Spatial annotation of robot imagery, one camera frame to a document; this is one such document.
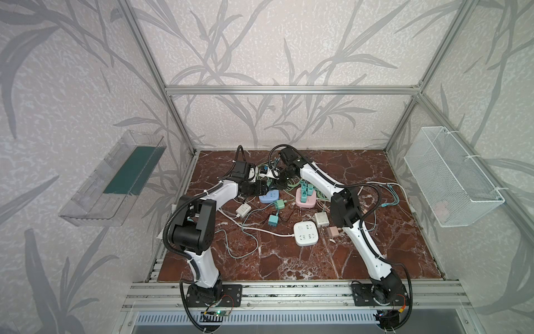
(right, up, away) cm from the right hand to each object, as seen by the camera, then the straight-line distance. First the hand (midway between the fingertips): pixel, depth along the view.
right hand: (270, 176), depth 102 cm
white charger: (+23, -18, -13) cm, 32 cm away
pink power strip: (+19, -11, -5) cm, 23 cm away
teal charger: (+1, -19, -10) cm, 22 cm away
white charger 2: (-12, -15, -8) cm, 21 cm away
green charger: (+5, -13, -5) cm, 15 cm away
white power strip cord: (-3, -24, -12) cm, 27 cm away
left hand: (-2, -3, -6) cm, 7 cm away
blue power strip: (0, -10, -3) cm, 10 cm away
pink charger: (+27, -23, -15) cm, 38 cm away
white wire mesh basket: (+59, -3, -39) cm, 71 cm away
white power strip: (+16, -24, -15) cm, 32 cm away
